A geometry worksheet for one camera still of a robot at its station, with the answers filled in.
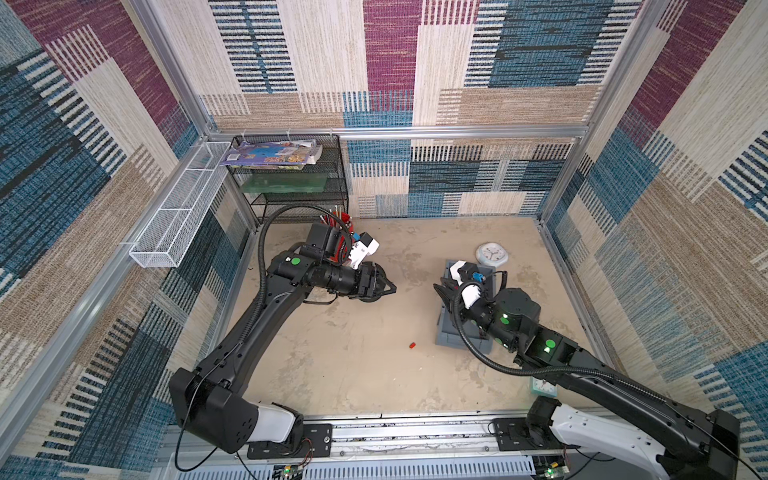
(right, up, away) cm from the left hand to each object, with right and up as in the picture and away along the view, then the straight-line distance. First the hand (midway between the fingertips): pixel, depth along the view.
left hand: (387, 290), depth 70 cm
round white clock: (+37, +8, +37) cm, 53 cm away
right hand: (+13, +1, +1) cm, 13 cm away
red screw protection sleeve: (+7, -19, +19) cm, 28 cm away
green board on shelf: (-36, +33, +35) cm, 60 cm away
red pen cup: (-15, +19, +32) cm, 40 cm away
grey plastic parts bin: (+16, -14, +15) cm, 26 cm away
